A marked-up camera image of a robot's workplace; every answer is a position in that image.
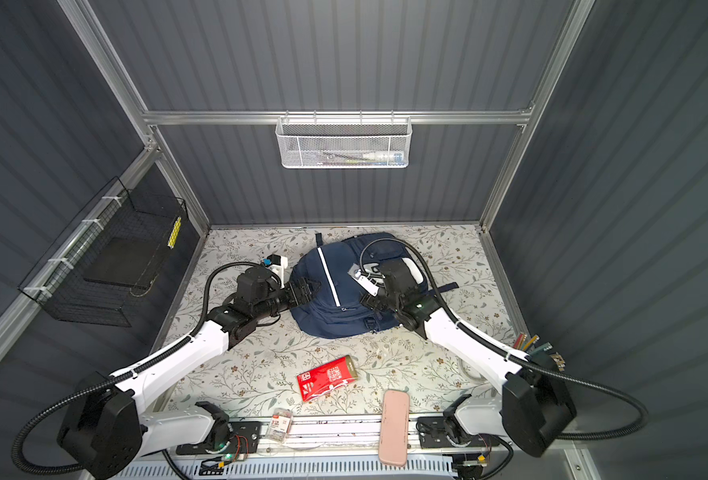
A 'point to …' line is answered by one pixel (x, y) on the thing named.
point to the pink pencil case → (394, 427)
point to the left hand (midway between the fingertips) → (312, 286)
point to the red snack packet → (326, 377)
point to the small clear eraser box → (281, 425)
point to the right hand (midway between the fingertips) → (377, 278)
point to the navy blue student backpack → (339, 312)
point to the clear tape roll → (468, 372)
